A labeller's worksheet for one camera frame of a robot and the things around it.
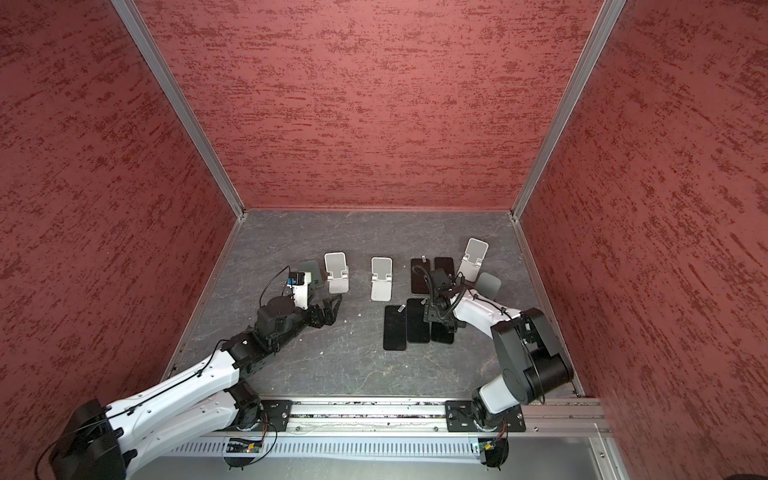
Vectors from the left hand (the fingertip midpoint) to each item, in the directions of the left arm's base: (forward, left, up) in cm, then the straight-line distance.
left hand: (329, 300), depth 81 cm
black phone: (+22, -37, -12) cm, 45 cm away
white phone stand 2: (+21, -45, -8) cm, 51 cm away
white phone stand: (+12, -14, -11) cm, 22 cm away
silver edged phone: (+19, -28, -15) cm, 37 cm away
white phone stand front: (+14, 0, -7) cm, 15 cm away
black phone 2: (-4, -26, -12) cm, 28 cm away
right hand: (0, -33, -14) cm, 35 cm away
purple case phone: (-2, -18, -13) cm, 23 cm away
